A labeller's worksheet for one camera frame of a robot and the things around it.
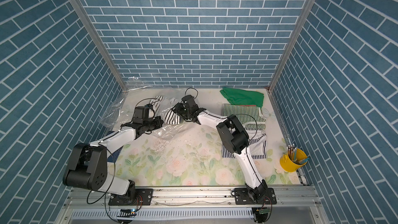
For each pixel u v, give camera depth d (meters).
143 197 0.74
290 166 0.81
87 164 0.88
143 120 0.72
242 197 0.74
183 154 0.89
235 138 0.57
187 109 0.79
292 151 0.73
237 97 1.14
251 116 1.02
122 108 1.05
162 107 0.91
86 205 0.72
